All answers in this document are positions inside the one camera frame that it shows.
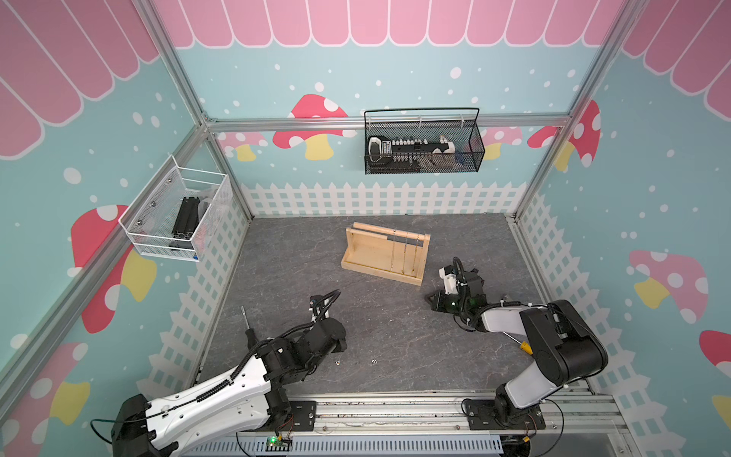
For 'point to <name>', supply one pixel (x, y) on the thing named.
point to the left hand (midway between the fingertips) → (339, 331)
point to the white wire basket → (175, 213)
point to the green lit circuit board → (273, 444)
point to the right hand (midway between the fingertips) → (425, 296)
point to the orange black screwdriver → (249, 333)
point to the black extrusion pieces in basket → (187, 222)
